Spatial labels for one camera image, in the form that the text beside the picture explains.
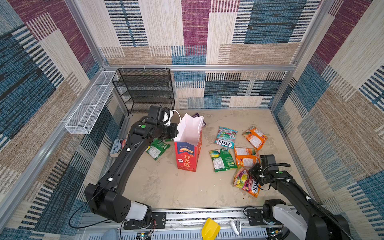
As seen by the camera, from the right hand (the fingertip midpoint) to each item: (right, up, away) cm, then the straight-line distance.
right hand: (248, 174), depth 87 cm
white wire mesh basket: (-97, +36, +7) cm, 103 cm away
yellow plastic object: (-24, -20, -17) cm, 36 cm away
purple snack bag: (-29, +35, +29) cm, 54 cm away
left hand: (-39, +26, -11) cm, 48 cm away
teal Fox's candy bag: (-10, +20, +14) cm, 26 cm away
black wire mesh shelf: (-68, +54, +22) cm, 90 cm away
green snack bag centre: (-14, +7, +5) cm, 16 cm away
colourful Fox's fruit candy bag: (-5, -2, -4) cm, 6 cm away
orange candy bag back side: (+10, +20, +13) cm, 26 cm away
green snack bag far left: (-54, +14, +10) cm, 57 cm away
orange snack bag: (0, +9, +5) cm, 10 cm away
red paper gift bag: (-34, +20, -17) cm, 43 cm away
